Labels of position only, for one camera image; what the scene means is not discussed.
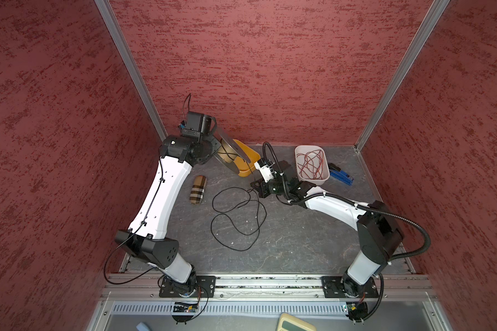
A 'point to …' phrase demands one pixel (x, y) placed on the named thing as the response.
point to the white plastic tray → (304, 149)
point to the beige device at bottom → (288, 322)
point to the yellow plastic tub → (245, 167)
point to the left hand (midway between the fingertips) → (215, 150)
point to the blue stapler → (336, 172)
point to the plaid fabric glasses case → (198, 189)
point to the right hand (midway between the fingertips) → (250, 188)
